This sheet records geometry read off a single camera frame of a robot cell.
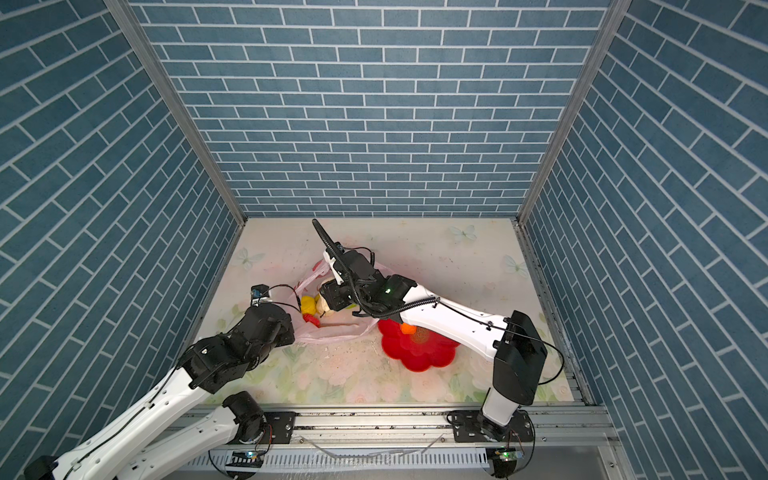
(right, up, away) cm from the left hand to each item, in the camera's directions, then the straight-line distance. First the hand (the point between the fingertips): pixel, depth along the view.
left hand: (293, 320), depth 76 cm
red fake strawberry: (+1, -3, +13) cm, 13 cm away
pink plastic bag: (+10, -4, +9) cm, 14 cm away
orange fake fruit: (+30, -5, +11) cm, 32 cm away
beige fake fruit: (+9, +4, -4) cm, 10 cm away
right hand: (+8, +10, -1) cm, 13 cm away
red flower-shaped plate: (+33, -12, +12) cm, 37 cm away
